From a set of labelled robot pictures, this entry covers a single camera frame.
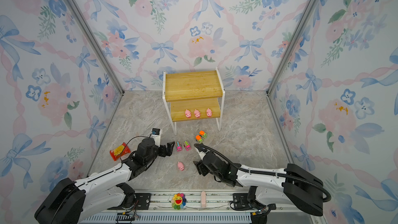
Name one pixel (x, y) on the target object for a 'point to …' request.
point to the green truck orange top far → (203, 134)
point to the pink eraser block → (203, 199)
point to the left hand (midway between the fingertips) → (168, 140)
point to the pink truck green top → (187, 146)
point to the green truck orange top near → (198, 139)
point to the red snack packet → (119, 151)
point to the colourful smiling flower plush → (179, 201)
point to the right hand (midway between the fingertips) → (198, 158)
